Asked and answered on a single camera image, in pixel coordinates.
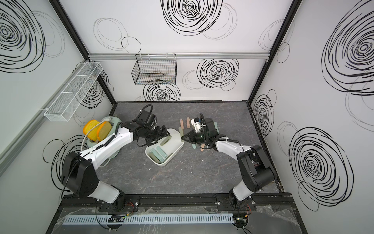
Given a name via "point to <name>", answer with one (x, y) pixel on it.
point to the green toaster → (115, 122)
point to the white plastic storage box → (171, 148)
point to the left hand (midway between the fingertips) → (165, 137)
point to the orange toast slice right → (104, 129)
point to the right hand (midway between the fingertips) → (182, 139)
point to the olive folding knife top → (166, 139)
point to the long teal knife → (163, 154)
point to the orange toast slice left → (92, 134)
